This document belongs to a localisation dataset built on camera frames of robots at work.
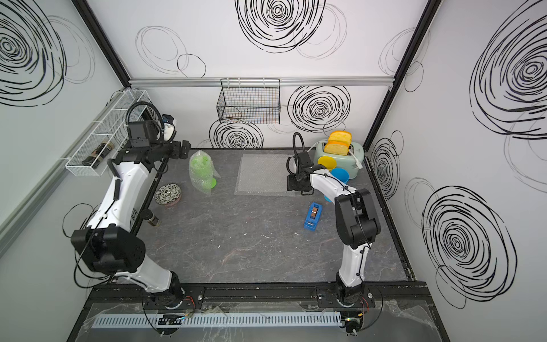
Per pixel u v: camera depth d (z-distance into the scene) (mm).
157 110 643
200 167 911
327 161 945
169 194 993
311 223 886
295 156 776
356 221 503
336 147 928
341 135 963
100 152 668
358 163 939
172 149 719
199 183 989
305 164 771
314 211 905
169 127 707
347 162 942
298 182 721
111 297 756
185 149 738
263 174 1084
